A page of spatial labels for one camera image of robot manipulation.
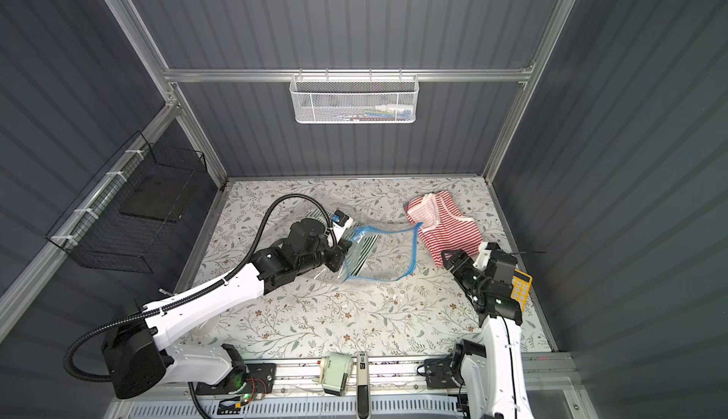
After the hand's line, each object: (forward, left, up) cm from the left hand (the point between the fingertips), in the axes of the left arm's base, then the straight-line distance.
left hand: (352, 246), depth 76 cm
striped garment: (+18, -31, -16) cm, 40 cm away
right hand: (-1, -29, -6) cm, 29 cm away
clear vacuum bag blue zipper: (+11, -8, -21) cm, 25 cm away
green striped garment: (+3, -3, -1) cm, 4 cm away
